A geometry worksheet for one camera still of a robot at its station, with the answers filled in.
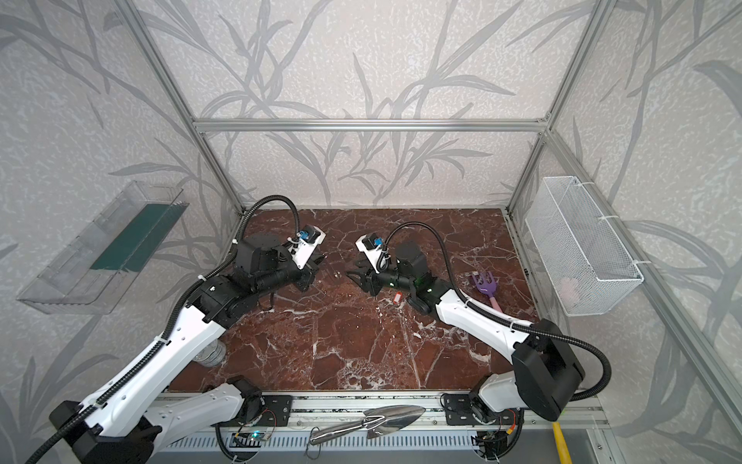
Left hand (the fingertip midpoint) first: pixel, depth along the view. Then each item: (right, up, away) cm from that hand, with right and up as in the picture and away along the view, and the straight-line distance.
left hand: (326, 248), depth 70 cm
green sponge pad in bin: (-40, +1, -7) cm, 41 cm away
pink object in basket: (+61, -11, +2) cm, 62 cm away
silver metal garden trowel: (+13, -43, +1) cm, 45 cm away
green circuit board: (-17, -46, 0) cm, 49 cm away
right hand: (+6, -3, +5) cm, 8 cm away
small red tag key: (+18, -18, +26) cm, 36 cm away
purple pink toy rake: (+49, -14, +26) cm, 57 cm away
